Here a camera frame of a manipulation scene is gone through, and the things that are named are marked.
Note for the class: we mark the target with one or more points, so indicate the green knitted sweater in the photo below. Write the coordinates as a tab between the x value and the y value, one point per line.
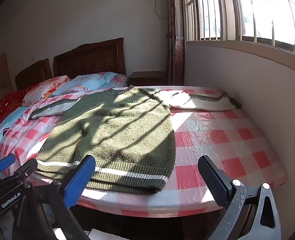
117	130

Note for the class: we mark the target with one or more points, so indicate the red floral quilt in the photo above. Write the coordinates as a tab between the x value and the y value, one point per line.
10	100

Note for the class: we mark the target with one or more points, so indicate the small dark wooden headboard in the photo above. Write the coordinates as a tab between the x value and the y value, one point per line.
35	73

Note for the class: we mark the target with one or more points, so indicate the floral curtain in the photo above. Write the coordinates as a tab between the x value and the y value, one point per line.
175	42

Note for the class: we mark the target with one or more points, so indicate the bed with red checked sheet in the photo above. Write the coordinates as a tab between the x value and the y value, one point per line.
225	140

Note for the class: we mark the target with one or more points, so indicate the barred window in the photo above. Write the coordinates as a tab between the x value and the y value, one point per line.
227	10

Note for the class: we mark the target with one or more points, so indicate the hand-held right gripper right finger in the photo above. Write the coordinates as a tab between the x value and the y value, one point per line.
212	180

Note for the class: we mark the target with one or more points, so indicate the pink floral pillow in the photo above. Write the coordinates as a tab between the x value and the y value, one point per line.
120	81

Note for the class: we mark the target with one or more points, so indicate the orange floral pillow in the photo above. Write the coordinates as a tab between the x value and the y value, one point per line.
42	87

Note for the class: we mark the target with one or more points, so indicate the large dark wooden headboard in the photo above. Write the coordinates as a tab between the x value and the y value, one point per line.
92	57

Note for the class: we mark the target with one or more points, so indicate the light blue cloth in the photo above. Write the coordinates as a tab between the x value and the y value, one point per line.
7	125

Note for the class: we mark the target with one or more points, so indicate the light blue floral pillow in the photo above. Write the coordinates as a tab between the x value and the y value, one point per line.
87	82

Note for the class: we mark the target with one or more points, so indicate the dark wooden nightstand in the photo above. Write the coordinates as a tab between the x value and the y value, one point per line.
147	78

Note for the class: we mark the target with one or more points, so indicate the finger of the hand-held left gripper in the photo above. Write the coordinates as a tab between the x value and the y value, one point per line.
5	162
27	167

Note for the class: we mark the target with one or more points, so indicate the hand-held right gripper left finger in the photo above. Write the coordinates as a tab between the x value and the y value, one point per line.
79	180

